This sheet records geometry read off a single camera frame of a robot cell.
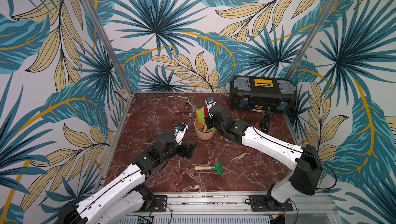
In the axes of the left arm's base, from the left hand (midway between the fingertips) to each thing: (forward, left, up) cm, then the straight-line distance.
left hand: (188, 141), depth 75 cm
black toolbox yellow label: (+34, -40, 0) cm, 53 cm away
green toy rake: (-7, -16, -18) cm, 25 cm away
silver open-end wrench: (+41, +3, -17) cm, 45 cm away
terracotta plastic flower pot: (+9, -8, -11) cm, 16 cm away
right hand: (+9, -5, +6) cm, 12 cm away
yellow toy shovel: (+19, -5, -3) cm, 20 cm away
